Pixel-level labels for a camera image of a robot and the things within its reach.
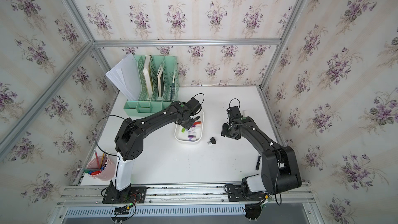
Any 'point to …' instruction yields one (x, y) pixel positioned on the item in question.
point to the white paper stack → (126, 77)
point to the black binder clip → (212, 140)
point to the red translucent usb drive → (197, 123)
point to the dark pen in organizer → (172, 92)
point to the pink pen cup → (107, 166)
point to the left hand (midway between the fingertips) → (188, 124)
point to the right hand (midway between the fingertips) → (227, 133)
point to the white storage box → (195, 134)
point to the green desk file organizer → (144, 107)
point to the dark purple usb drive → (192, 136)
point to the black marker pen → (257, 165)
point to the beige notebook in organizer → (160, 81)
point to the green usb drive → (183, 129)
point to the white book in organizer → (147, 74)
